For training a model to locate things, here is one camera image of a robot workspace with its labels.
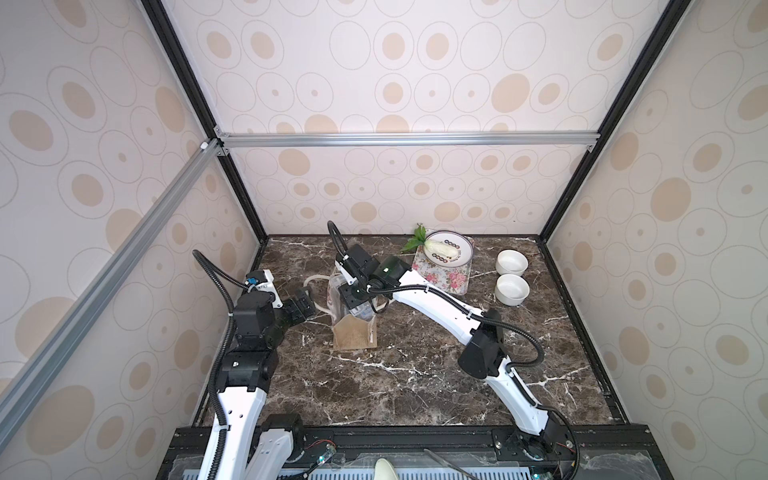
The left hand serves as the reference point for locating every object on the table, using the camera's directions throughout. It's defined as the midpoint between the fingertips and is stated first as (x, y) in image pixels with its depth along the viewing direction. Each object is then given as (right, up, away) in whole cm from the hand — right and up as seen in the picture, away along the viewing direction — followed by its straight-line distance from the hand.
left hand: (306, 290), depth 72 cm
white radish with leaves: (+36, +13, +41) cm, 56 cm away
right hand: (+11, -1, +14) cm, 18 cm away
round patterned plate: (+46, +16, +45) cm, 66 cm away
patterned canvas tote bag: (+8, -14, +16) cm, 23 cm away
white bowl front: (+62, -2, +31) cm, 69 cm away
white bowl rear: (+65, +7, +38) cm, 75 cm away
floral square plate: (+43, 0, +34) cm, 55 cm away
